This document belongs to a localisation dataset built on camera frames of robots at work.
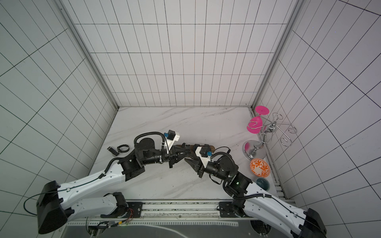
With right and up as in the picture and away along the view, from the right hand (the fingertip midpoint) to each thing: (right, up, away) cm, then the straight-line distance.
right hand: (193, 141), depth 71 cm
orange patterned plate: (+40, -18, +14) cm, 46 cm away
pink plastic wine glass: (+32, +8, +4) cm, 33 cm away
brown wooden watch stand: (+11, -6, +16) cm, 21 cm away
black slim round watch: (-47, -7, +24) cm, 53 cm away
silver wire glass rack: (+40, -9, +21) cm, 46 cm away
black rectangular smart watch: (-51, -11, +22) cm, 56 cm away
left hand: (-8, -2, +3) cm, 9 cm away
